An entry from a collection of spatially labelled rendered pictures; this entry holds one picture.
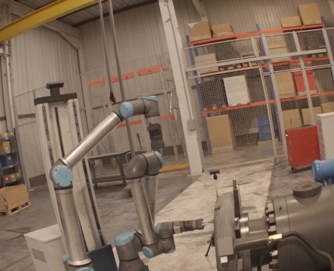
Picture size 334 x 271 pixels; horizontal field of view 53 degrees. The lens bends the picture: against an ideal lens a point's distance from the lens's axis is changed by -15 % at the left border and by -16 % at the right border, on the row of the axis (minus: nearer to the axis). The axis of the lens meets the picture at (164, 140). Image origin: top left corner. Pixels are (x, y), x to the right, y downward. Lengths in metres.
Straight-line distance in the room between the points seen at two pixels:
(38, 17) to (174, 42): 4.60
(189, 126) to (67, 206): 7.81
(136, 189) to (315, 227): 1.14
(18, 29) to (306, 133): 9.35
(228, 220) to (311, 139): 5.64
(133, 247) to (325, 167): 1.44
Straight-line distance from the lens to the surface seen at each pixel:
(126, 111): 2.20
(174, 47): 9.93
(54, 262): 2.64
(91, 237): 2.67
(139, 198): 2.36
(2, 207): 8.79
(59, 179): 2.04
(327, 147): 6.01
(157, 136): 2.26
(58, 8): 11.56
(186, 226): 2.46
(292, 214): 2.25
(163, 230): 2.49
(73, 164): 2.23
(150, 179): 2.45
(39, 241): 2.65
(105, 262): 2.66
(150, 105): 2.25
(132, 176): 2.33
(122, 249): 2.60
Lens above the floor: 1.49
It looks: 3 degrees down
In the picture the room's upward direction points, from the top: 10 degrees counter-clockwise
